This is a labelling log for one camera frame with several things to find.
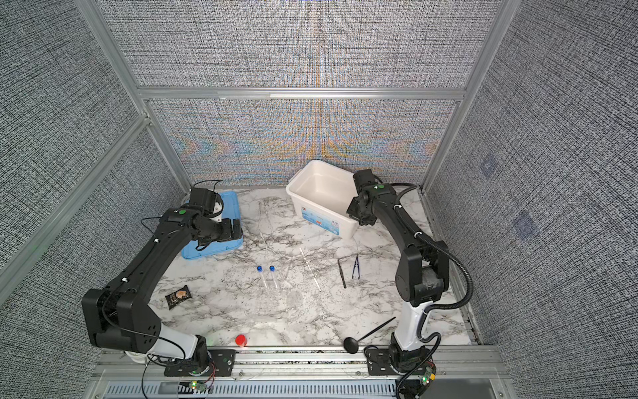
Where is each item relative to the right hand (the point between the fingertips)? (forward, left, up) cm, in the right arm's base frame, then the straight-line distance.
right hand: (356, 214), depth 91 cm
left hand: (-10, +44, +2) cm, 45 cm away
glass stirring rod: (-14, +17, -14) cm, 26 cm away
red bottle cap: (-39, +38, -13) cm, 56 cm away
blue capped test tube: (-22, +28, +1) cm, 36 cm away
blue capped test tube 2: (-22, +32, +1) cm, 39 cm away
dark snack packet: (-27, +61, -10) cm, 67 cm away
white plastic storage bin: (+20, +13, -10) cm, 26 cm away
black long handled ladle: (-40, +4, -15) cm, 43 cm away
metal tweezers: (-16, +5, -15) cm, 23 cm away
